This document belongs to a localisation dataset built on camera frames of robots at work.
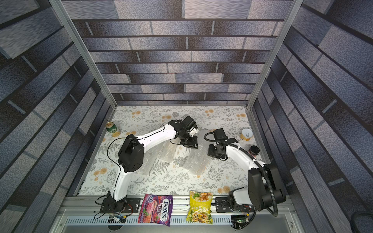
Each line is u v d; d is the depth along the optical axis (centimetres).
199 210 68
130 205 73
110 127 94
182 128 70
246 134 96
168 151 88
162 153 90
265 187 42
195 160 81
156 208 71
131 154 53
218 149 65
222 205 73
